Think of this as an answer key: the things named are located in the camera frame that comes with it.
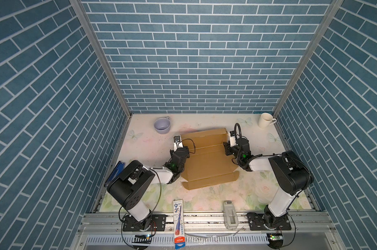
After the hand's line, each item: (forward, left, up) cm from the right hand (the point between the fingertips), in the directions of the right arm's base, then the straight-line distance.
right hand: (227, 142), depth 98 cm
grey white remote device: (-41, 0, -4) cm, 41 cm away
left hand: (-7, +25, +5) cm, 26 cm away
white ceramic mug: (+18, -27, +4) cm, 33 cm away
